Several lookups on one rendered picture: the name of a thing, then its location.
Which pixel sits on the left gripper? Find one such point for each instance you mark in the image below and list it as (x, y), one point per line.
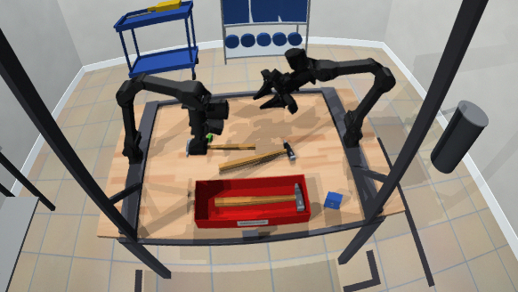
(198, 144)

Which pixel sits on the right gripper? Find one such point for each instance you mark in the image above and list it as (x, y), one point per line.
(278, 101)

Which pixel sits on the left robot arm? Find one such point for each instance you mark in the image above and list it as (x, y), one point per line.
(188, 92)

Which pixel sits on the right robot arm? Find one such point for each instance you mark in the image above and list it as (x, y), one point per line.
(325, 70)

